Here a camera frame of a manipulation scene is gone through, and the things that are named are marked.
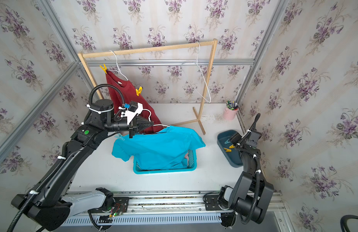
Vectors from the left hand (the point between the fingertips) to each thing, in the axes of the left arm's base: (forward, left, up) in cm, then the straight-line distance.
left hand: (152, 122), depth 61 cm
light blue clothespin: (-3, +15, -7) cm, 17 cm away
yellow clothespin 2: (+7, -47, -35) cm, 59 cm away
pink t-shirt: (0, -17, -35) cm, 39 cm away
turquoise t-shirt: (-5, -5, -16) cm, 17 cm away
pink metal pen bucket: (+32, -50, -27) cm, 65 cm away
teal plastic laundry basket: (-5, -20, -29) cm, 35 cm away
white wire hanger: (+50, -39, -36) cm, 73 cm away
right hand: (+7, -48, -26) cm, 55 cm away
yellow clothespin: (+5, -44, -36) cm, 56 cm away
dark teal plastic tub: (+3, -48, -38) cm, 61 cm away
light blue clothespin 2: (+11, -45, -35) cm, 58 cm away
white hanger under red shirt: (+53, +31, -8) cm, 62 cm away
